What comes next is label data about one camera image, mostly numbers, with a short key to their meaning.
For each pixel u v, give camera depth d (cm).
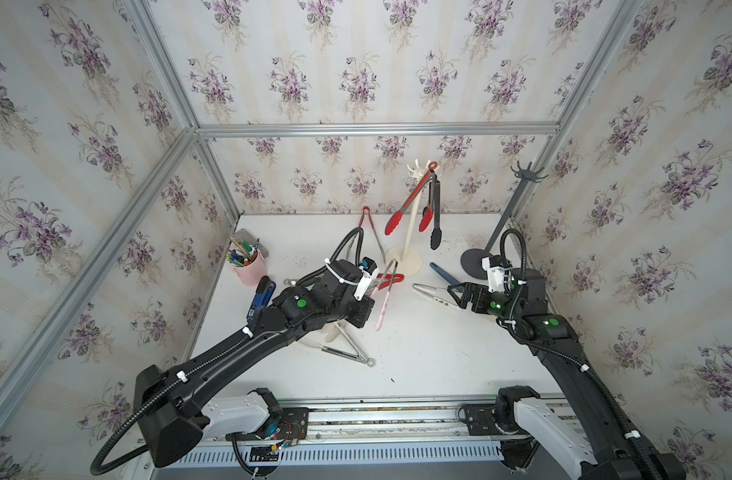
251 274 93
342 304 54
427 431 73
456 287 73
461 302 70
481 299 67
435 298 95
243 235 110
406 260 104
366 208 122
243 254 95
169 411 37
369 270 64
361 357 82
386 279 100
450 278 101
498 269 69
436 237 86
